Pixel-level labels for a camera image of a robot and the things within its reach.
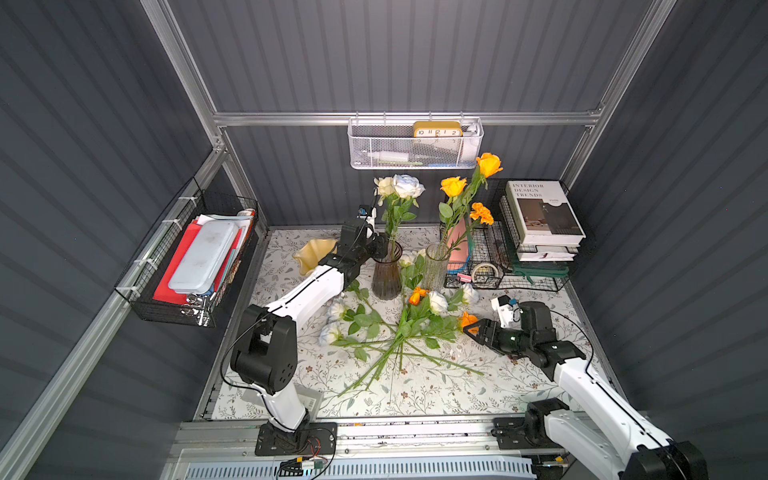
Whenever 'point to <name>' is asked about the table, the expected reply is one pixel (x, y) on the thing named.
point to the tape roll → (484, 273)
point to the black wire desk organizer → (482, 253)
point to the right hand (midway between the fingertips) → (477, 331)
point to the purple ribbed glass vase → (386, 277)
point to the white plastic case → (198, 269)
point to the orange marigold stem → (478, 212)
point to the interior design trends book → (544, 213)
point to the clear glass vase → (435, 267)
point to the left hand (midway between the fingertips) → (386, 234)
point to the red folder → (163, 292)
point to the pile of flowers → (418, 320)
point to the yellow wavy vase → (312, 253)
